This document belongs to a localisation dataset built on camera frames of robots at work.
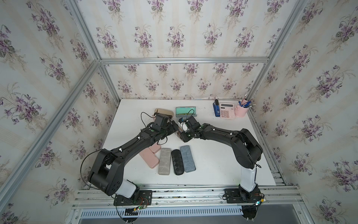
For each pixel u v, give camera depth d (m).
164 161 0.84
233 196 0.73
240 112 1.05
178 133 0.97
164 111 1.11
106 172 0.42
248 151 0.50
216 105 1.14
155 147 0.90
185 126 0.80
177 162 0.84
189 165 0.82
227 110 1.11
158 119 0.66
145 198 0.72
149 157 0.88
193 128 0.73
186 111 1.08
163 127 0.68
